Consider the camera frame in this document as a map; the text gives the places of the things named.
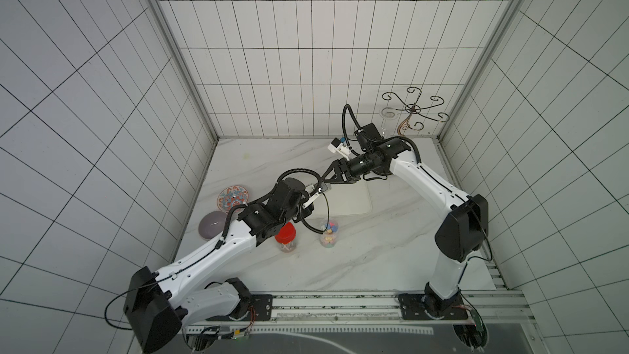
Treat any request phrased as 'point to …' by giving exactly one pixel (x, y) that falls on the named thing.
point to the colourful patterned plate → (231, 196)
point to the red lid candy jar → (286, 236)
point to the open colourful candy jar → (328, 238)
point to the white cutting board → (344, 198)
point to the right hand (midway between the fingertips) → (328, 174)
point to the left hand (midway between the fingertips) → (299, 196)
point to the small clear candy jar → (326, 187)
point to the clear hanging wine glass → (386, 113)
